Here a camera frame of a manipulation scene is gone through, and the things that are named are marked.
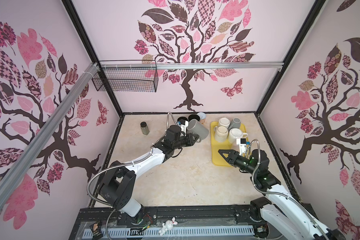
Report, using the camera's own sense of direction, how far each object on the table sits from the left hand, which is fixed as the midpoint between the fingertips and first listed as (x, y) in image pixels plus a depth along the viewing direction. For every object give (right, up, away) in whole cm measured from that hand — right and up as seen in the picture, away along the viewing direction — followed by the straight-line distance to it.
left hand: (199, 138), depth 81 cm
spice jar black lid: (-36, +6, +21) cm, 42 cm away
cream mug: (+17, +2, +16) cm, 23 cm away
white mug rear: (+21, +10, +23) cm, 33 cm away
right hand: (+10, -6, -7) cm, 14 cm away
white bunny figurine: (-16, -41, -12) cm, 45 cm away
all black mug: (-1, +14, +25) cm, 29 cm away
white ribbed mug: (+26, +2, +16) cm, 31 cm away
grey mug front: (-3, +7, -3) cm, 8 cm away
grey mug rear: (+28, +9, +21) cm, 36 cm away
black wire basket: (-57, +46, +40) cm, 84 cm away
